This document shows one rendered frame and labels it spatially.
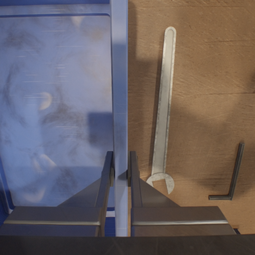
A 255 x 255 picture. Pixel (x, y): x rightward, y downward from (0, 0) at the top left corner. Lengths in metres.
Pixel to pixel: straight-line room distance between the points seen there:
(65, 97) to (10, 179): 0.16
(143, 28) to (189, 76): 0.08
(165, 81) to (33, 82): 0.16
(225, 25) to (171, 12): 0.07
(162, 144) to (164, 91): 0.07
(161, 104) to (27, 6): 0.19
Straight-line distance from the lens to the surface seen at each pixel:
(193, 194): 0.31
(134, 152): 0.16
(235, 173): 0.31
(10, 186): 0.33
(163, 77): 0.23
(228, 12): 0.27
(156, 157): 0.26
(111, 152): 0.16
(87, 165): 0.27
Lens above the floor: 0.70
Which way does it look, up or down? 72 degrees down
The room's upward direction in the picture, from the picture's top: 179 degrees clockwise
